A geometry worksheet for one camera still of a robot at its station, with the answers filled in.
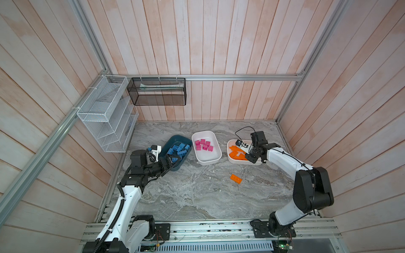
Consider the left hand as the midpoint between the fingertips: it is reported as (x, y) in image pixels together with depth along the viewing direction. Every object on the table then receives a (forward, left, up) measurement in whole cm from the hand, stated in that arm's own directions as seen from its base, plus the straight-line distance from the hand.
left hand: (177, 165), depth 76 cm
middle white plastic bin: (+16, -14, -19) cm, 29 cm away
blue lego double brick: (+18, +1, -16) cm, 24 cm away
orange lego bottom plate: (+1, -32, -19) cm, 37 cm away
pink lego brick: (+23, -11, -18) cm, 31 cm away
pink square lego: (+28, -14, -18) cm, 36 cm away
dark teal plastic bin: (+25, +11, -15) cm, 31 cm away
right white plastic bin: (+23, -32, -13) cm, 42 cm away
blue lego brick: (+22, +1, -17) cm, 28 cm away
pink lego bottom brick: (+26, -17, -18) cm, 36 cm away
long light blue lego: (+19, +8, -16) cm, 26 cm away
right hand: (+16, -42, -11) cm, 46 cm away
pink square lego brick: (+26, -10, -17) cm, 33 cm away
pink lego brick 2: (+23, -15, -17) cm, 32 cm away
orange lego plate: (+18, -33, -18) cm, 42 cm away
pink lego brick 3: (+22, -18, -19) cm, 34 cm away
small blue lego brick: (+22, -3, -16) cm, 27 cm away
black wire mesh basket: (+52, +17, +6) cm, 55 cm away
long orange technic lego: (+13, -32, -6) cm, 35 cm away
